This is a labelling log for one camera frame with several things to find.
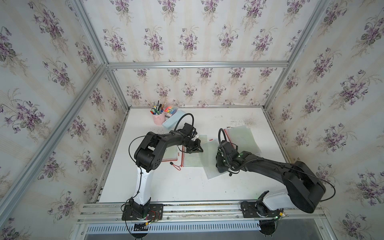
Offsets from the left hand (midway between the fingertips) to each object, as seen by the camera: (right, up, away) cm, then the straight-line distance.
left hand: (203, 150), depth 95 cm
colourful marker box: (-25, +28, +23) cm, 44 cm away
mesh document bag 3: (-3, -5, -4) cm, 7 cm away
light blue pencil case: (-22, +18, +12) cm, 31 cm away
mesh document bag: (+29, +8, +9) cm, 31 cm away
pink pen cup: (-31, +23, +6) cm, 39 cm away
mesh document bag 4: (-20, -1, -2) cm, 21 cm away
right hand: (+10, -5, -6) cm, 13 cm away
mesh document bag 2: (+4, -1, 0) cm, 4 cm away
